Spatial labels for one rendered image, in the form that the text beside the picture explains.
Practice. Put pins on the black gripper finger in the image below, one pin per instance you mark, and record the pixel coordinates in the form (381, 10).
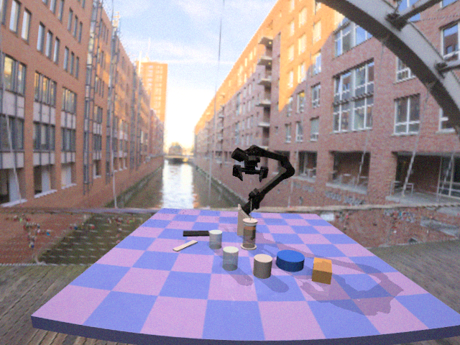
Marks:
(262, 174)
(238, 173)

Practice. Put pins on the orange cube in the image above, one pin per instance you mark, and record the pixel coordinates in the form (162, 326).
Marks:
(322, 271)

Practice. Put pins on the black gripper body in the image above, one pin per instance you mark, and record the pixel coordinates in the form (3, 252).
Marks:
(250, 170)

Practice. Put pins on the pale peach flat bar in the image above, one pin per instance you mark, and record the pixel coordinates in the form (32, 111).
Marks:
(181, 247)

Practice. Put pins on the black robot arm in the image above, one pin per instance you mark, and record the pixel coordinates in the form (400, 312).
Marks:
(252, 155)

